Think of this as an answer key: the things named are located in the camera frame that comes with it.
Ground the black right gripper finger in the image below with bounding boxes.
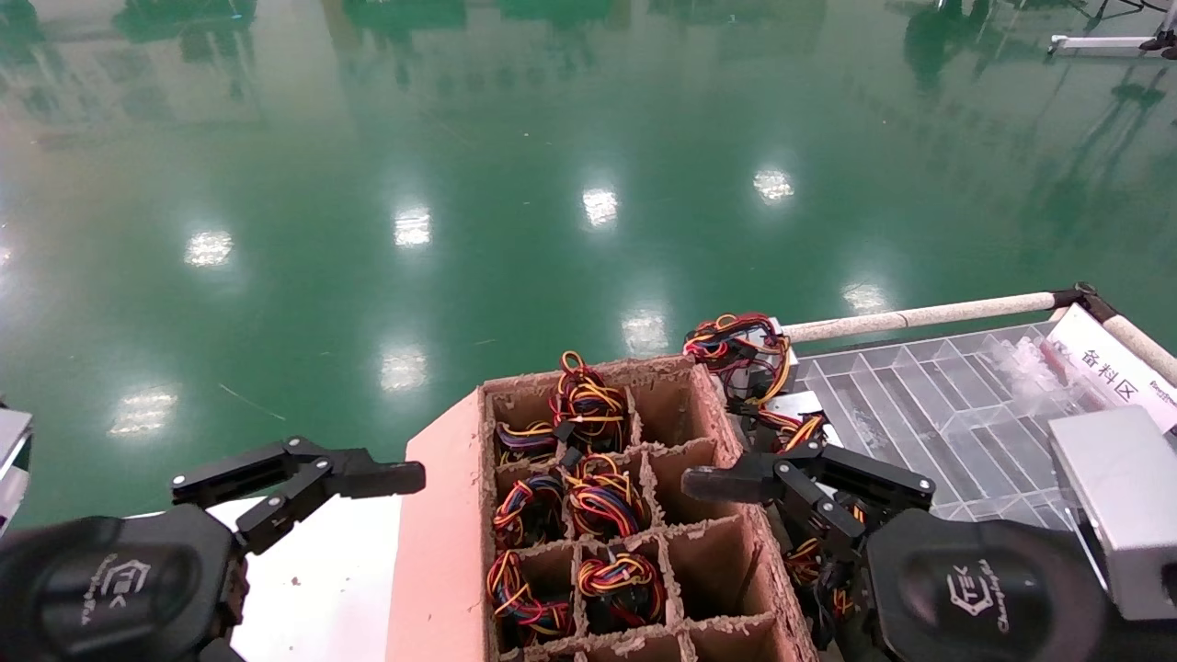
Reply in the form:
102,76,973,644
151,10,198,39
681,439,936,518
683,476,872,564

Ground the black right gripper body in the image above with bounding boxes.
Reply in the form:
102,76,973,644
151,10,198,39
835,508,1115,662

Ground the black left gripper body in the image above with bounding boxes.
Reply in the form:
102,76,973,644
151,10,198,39
0,501,251,662

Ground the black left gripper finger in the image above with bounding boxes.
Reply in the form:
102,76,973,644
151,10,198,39
170,437,426,508
234,460,426,554

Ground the clear plastic divider tray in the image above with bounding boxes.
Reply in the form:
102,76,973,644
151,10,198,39
789,320,1095,534

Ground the white foam-wrapped pipe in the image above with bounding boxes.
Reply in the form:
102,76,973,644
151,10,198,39
782,291,1060,344
1102,313,1177,387

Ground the brown cardboard divider box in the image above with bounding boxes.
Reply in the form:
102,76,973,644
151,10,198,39
386,354,819,662

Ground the clear plastic parts bag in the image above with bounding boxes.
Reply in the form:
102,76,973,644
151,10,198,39
998,336,1100,415

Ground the white sign with Chinese text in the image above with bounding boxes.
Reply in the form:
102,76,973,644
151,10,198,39
1044,303,1177,435

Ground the black pipe joint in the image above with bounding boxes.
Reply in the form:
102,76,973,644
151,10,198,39
1051,281,1119,325

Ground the white metal stand base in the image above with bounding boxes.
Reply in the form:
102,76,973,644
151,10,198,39
1048,28,1177,62

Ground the power supply with coloured cables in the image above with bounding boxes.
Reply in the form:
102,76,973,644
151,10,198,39
550,350,634,453
786,536,870,649
491,473,567,551
749,391,830,458
576,549,668,635
563,452,648,540
485,549,577,646
495,418,558,466

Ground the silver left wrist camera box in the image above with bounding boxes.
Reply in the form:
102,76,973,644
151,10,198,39
0,405,34,536

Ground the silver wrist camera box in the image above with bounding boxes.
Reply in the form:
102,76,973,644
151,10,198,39
1048,405,1177,622
0,405,34,536

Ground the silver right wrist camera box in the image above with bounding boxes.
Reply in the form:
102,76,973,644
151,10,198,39
1048,405,1177,622

